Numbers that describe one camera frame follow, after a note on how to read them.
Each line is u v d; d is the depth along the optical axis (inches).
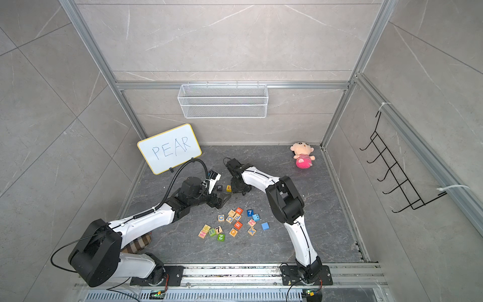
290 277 28.7
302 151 43.5
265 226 34.0
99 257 16.3
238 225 33.8
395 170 27.0
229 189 38.1
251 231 33.4
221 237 32.4
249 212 35.5
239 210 35.7
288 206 22.2
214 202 29.4
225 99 39.6
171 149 40.1
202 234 32.9
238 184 33.3
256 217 34.6
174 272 29.4
